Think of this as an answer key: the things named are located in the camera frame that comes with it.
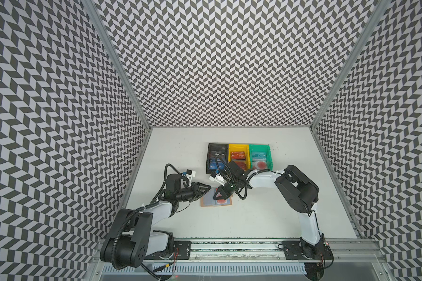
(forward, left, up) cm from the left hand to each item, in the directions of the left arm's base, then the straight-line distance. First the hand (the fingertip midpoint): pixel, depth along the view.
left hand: (210, 190), depth 83 cm
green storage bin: (+26, -30, -1) cm, 40 cm away
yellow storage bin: (+27, -17, -1) cm, 31 cm away
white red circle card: (-4, -5, -6) cm, 8 cm away
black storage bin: (+28, -3, -5) cm, 28 cm away
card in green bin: (+21, -28, -6) cm, 35 cm away
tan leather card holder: (-2, +2, -5) cm, 6 cm away
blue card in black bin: (+16, -1, -3) cm, 17 cm away
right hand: (-2, -3, -7) cm, 8 cm away
